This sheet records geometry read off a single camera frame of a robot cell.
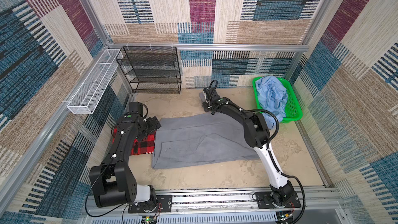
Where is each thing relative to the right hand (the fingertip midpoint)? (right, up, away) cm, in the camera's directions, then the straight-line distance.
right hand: (208, 105), depth 106 cm
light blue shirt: (+43, +6, -2) cm, 43 cm away
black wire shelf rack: (-40, +25, +5) cm, 47 cm away
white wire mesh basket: (-56, +4, -35) cm, 67 cm away
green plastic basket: (+54, -4, -5) cm, 55 cm away
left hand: (-31, -12, -22) cm, 39 cm away
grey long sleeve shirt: (-10, -21, -11) cm, 26 cm away
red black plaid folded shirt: (-37, -23, -17) cm, 47 cm away
